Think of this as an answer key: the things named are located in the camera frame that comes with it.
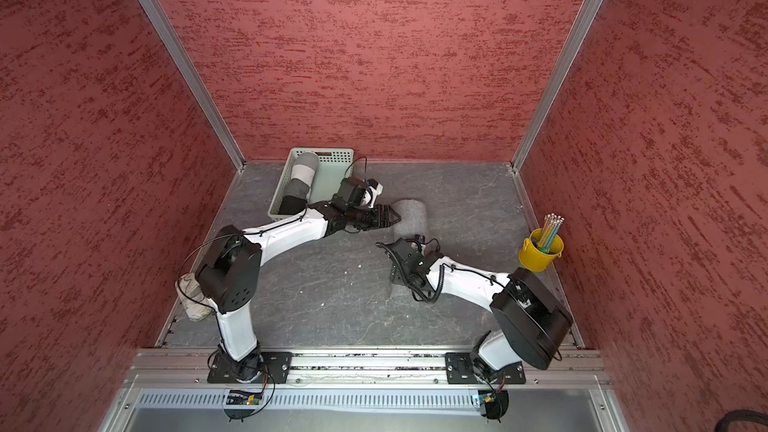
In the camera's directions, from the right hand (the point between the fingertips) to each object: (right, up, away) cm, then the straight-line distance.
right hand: (404, 282), depth 88 cm
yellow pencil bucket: (+40, +6, +1) cm, 41 cm away
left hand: (-4, +18, 0) cm, 18 cm away
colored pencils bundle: (+42, +19, -5) cm, 46 cm away
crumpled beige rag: (-59, -4, -7) cm, 59 cm away
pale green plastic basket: (-28, +38, +30) cm, 55 cm away
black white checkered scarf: (-37, +33, +22) cm, 55 cm away
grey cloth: (+3, +19, +7) cm, 21 cm away
